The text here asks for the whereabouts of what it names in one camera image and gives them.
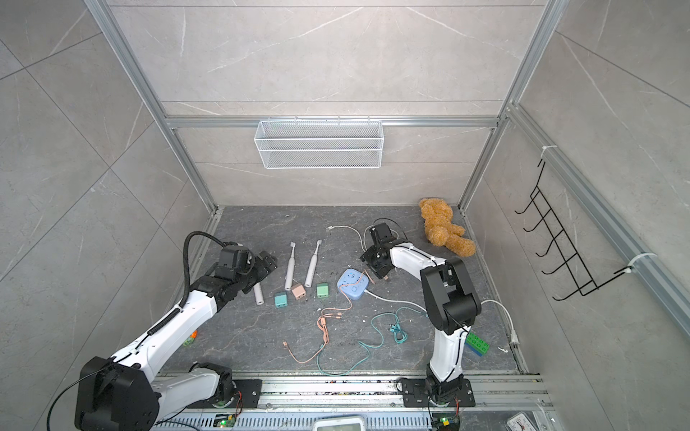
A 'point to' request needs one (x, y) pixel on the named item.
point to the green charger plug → (322, 290)
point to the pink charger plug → (298, 291)
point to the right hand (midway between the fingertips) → (368, 263)
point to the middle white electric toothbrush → (290, 268)
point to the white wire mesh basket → (320, 145)
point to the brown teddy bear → (437, 216)
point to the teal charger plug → (280, 299)
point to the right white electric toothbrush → (312, 267)
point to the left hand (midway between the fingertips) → (272, 261)
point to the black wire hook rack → (553, 226)
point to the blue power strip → (352, 284)
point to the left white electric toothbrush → (258, 294)
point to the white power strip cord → (423, 310)
